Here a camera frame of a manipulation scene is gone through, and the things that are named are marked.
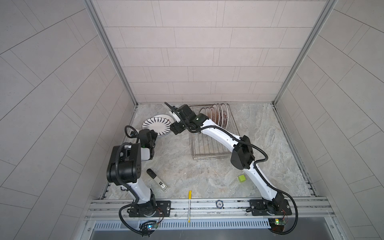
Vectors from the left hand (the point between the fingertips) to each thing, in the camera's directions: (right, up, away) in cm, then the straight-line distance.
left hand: (157, 126), depth 96 cm
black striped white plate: (0, +2, +6) cm, 6 cm away
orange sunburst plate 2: (+36, +8, -7) cm, 38 cm away
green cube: (+51, -26, -17) cm, 60 cm away
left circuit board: (+5, -41, -31) cm, 52 cm away
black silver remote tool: (+3, -24, -19) cm, 30 cm away
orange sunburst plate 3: (+38, +9, -10) cm, 41 cm away
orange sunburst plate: (+30, +10, +1) cm, 32 cm away
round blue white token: (+38, -36, -24) cm, 57 cm away
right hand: (+12, +1, -7) cm, 14 cm away
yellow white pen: (+23, -34, -22) cm, 47 cm away
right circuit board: (+64, -43, -28) cm, 82 cm away
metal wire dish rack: (+31, -12, -5) cm, 34 cm away
